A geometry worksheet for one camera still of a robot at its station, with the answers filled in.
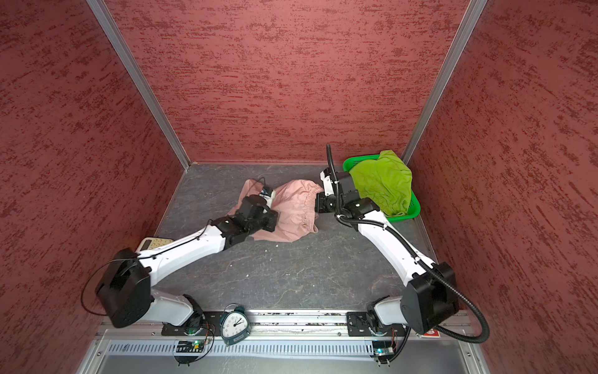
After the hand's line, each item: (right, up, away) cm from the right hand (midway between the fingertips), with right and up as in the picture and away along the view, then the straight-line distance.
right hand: (313, 204), depth 81 cm
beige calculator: (-65, -16, +9) cm, 67 cm away
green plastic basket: (+44, -2, +15) cm, 47 cm away
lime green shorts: (+37, +9, +28) cm, 47 cm away
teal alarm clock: (-25, -37, -11) cm, 46 cm away
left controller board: (-40, -47, -9) cm, 62 cm away
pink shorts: (-6, +1, -2) cm, 6 cm away
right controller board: (+22, -45, -11) cm, 51 cm away
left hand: (-14, -5, +4) cm, 15 cm away
